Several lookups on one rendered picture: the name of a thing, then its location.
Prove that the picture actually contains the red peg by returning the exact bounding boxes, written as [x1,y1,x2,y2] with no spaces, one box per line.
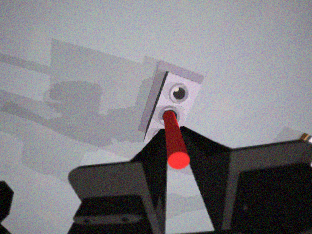
[164,111,190,169]

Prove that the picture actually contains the grey plate with three holes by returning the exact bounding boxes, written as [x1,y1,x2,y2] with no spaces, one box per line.
[143,71,202,144]

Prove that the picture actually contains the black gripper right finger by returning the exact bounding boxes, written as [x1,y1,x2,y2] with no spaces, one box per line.
[180,126,312,231]

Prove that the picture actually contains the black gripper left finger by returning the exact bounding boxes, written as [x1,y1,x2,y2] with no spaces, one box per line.
[68,129,168,234]

